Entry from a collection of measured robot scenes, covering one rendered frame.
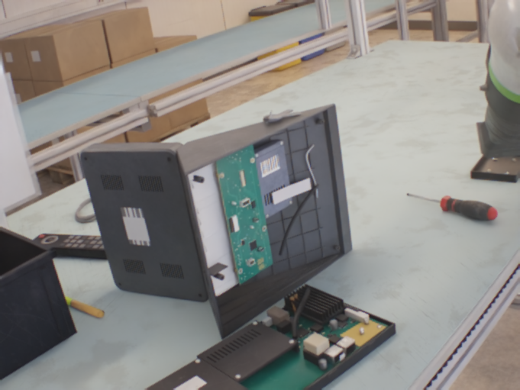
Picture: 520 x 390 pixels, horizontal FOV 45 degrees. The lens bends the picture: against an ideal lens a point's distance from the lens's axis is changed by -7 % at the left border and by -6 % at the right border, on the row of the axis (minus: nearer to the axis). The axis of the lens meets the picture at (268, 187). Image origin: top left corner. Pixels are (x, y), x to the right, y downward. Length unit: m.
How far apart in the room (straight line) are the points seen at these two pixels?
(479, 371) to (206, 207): 1.64
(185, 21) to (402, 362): 5.65
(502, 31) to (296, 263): 0.41
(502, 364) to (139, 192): 1.68
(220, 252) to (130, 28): 3.80
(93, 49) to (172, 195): 3.55
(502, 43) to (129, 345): 0.54
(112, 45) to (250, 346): 3.79
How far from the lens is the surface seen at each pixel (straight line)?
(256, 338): 0.72
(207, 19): 6.40
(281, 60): 2.86
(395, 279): 0.84
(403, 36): 3.60
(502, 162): 1.16
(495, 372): 2.25
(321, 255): 0.89
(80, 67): 4.25
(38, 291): 0.81
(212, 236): 0.75
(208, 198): 0.73
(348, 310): 0.75
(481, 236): 0.93
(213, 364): 0.70
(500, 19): 0.69
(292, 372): 0.69
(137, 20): 4.53
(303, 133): 0.83
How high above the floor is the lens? 1.44
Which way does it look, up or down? 22 degrees down
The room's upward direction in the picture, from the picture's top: 9 degrees counter-clockwise
